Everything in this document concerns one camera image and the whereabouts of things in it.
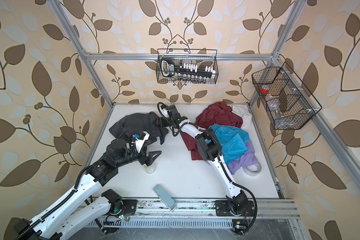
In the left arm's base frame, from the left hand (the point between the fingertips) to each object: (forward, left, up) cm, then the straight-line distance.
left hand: (155, 145), depth 72 cm
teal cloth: (+10, -41, -9) cm, 44 cm away
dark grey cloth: (+22, +27, -16) cm, 38 cm away
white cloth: (+41, -57, -18) cm, 73 cm away
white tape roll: (-2, -54, -22) cm, 58 cm away
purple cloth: (+2, -51, -16) cm, 53 cm away
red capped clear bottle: (+35, -61, +7) cm, 70 cm away
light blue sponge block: (-19, -5, -20) cm, 28 cm away
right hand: (+27, +6, -16) cm, 32 cm away
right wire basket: (+19, -66, +10) cm, 69 cm away
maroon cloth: (+39, -37, -20) cm, 57 cm away
